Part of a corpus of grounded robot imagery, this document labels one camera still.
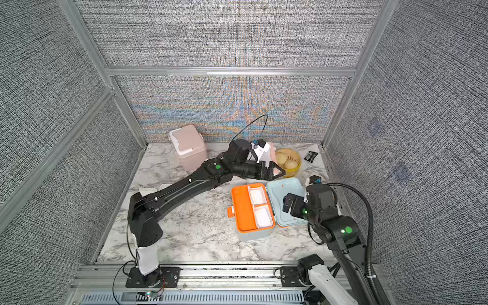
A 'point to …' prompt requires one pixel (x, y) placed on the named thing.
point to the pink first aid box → (190, 145)
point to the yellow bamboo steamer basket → (282, 155)
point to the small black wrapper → (310, 156)
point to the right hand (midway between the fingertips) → (296, 197)
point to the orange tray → (251, 208)
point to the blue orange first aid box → (276, 190)
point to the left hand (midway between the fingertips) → (283, 172)
